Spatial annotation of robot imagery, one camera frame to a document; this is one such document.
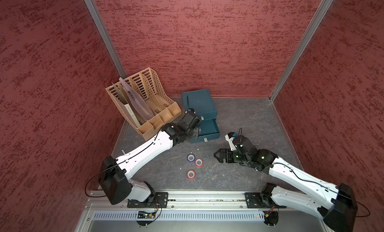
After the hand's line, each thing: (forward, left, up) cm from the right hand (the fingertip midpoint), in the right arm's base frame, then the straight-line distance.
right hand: (220, 158), depth 77 cm
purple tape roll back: (+5, +16, -11) cm, 20 cm away
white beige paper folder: (+40, +64, +7) cm, 76 cm away
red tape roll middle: (+2, +11, -11) cm, 16 cm away
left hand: (+12, +15, +7) cm, 20 cm away
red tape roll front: (-5, +16, -11) cm, 20 cm away
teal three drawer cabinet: (+33, +9, +9) cm, 35 cm away
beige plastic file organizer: (+37, +34, -3) cm, 51 cm away
